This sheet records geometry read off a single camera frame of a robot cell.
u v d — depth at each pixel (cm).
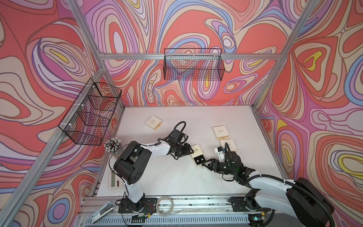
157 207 74
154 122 107
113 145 79
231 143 94
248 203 66
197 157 88
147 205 73
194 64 96
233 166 65
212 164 75
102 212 70
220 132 100
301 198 42
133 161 49
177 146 78
